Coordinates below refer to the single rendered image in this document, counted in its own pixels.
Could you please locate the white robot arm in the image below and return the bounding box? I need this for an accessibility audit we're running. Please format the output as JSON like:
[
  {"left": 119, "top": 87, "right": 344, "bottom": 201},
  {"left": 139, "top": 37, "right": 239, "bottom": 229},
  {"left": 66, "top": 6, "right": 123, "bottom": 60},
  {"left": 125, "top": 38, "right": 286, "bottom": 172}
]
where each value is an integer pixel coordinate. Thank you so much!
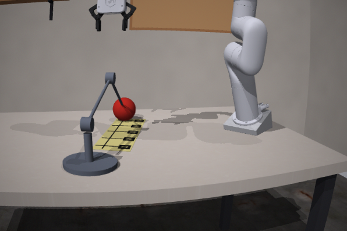
[{"left": 224, "top": 0, "right": 269, "bottom": 126}]

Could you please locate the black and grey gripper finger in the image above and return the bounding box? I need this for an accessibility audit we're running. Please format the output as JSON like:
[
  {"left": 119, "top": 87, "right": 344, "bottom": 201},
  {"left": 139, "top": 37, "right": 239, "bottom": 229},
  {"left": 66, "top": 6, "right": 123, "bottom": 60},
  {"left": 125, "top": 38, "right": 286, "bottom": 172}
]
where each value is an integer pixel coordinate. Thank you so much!
[
  {"left": 89, "top": 4, "right": 103, "bottom": 31},
  {"left": 121, "top": 2, "right": 136, "bottom": 31}
]

